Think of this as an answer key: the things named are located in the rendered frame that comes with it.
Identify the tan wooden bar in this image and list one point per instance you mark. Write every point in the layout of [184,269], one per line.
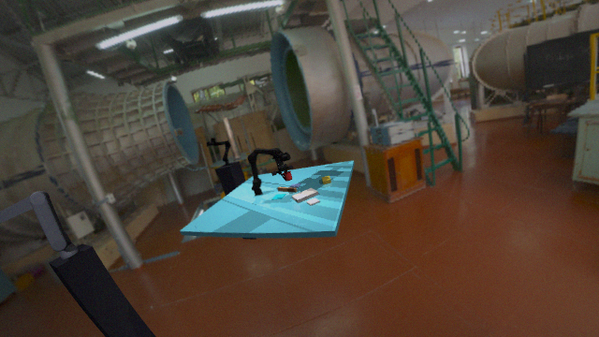
[287,189]

